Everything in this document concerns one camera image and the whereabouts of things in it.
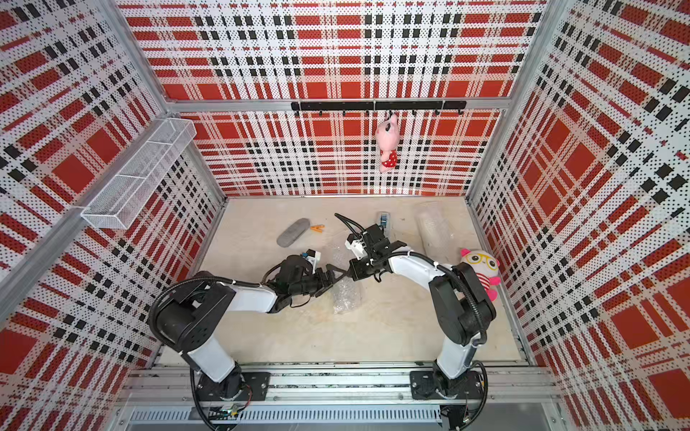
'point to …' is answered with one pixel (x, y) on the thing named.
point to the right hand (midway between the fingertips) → (352, 273)
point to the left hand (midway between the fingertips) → (344, 277)
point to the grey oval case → (293, 232)
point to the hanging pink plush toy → (387, 135)
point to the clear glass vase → (346, 295)
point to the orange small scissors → (318, 227)
